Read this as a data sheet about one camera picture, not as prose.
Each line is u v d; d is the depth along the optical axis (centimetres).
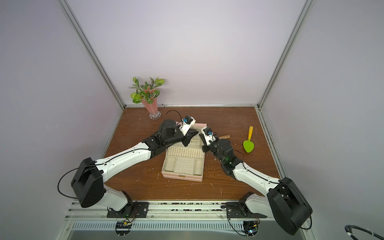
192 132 71
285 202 40
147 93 93
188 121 65
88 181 42
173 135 64
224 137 97
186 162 83
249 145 95
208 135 67
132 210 68
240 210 66
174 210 75
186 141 69
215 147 68
